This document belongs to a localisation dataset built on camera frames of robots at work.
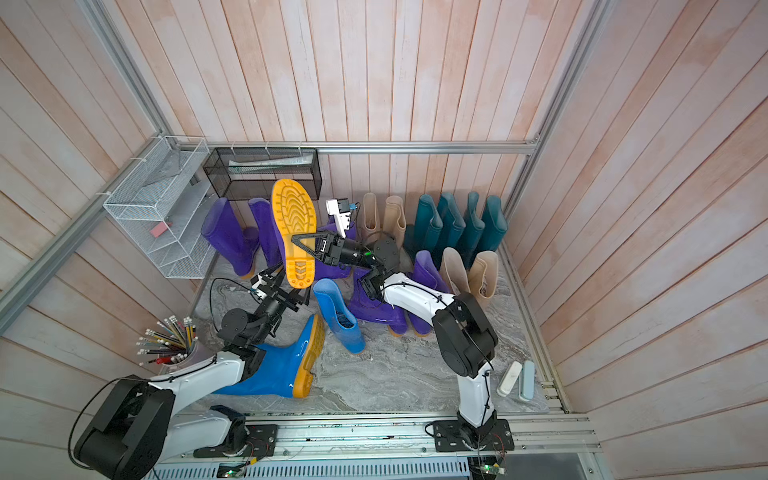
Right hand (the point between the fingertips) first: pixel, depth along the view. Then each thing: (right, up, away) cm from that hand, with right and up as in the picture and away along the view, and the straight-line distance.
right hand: (292, 248), depth 62 cm
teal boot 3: (+39, +8, +24) cm, 47 cm away
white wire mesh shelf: (-40, +13, +17) cm, 45 cm away
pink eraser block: (-44, +6, +21) cm, 49 cm away
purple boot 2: (-30, +2, +36) cm, 46 cm away
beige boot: (+23, +10, +32) cm, 41 cm away
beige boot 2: (+45, -7, +13) cm, 47 cm away
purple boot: (+14, -17, +26) cm, 34 cm away
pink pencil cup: (-38, -25, +18) cm, 49 cm away
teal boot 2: (+32, +5, +33) cm, 46 cm away
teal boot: (+52, +7, +23) cm, 57 cm away
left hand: (0, -5, +11) cm, 12 cm away
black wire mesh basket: (-26, +27, +39) cm, 54 cm away
